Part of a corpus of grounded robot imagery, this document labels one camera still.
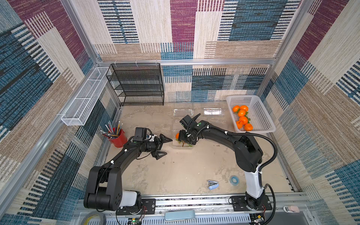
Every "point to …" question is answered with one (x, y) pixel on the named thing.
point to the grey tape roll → (92, 213)
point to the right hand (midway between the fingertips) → (184, 141)
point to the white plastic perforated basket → (248, 115)
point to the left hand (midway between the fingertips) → (170, 145)
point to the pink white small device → (292, 209)
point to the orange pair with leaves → (236, 108)
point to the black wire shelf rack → (137, 84)
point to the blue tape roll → (234, 180)
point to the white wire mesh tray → (81, 109)
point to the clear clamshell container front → (176, 144)
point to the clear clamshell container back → (213, 111)
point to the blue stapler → (213, 184)
